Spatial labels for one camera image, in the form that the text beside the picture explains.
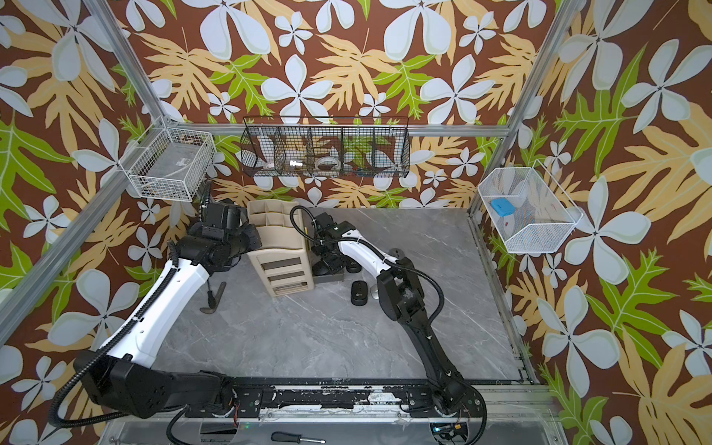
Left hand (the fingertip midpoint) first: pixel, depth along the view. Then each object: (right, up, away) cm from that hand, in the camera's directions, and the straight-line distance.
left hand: (256, 232), depth 79 cm
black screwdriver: (+13, -52, -10) cm, 55 cm away
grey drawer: (+22, -15, +14) cm, 30 cm away
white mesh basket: (+81, +7, +4) cm, 82 cm away
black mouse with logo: (+30, -21, +14) cm, 39 cm away
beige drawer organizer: (+7, -9, 0) cm, 11 cm away
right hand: (+15, -9, +20) cm, 27 cm away
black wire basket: (+18, +31, +18) cm, 40 cm away
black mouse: (+28, -12, +20) cm, 36 cm away
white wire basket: (-30, +22, +7) cm, 37 cm away
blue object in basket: (+75, +8, +8) cm, 76 cm away
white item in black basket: (+7, +26, +20) cm, 33 cm away
